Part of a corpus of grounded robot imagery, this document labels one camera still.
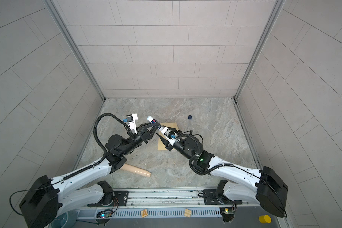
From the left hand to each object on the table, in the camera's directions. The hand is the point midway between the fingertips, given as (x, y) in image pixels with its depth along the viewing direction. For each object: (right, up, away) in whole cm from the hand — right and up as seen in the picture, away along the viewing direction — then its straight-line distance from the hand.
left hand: (161, 125), depth 63 cm
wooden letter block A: (-8, -42, +3) cm, 43 cm away
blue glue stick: (-4, +2, 0) cm, 5 cm away
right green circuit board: (+31, -43, +6) cm, 53 cm away
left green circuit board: (-25, -41, +1) cm, 49 cm away
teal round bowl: (-40, -40, -4) cm, 57 cm away
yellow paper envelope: (0, -8, 0) cm, 8 cm away
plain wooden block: (+12, -42, +4) cm, 44 cm away
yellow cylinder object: (+46, -41, -1) cm, 62 cm away
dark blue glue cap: (+17, +2, +41) cm, 44 cm away
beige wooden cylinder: (-15, -27, +16) cm, 35 cm away
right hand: (0, -3, +3) cm, 4 cm away
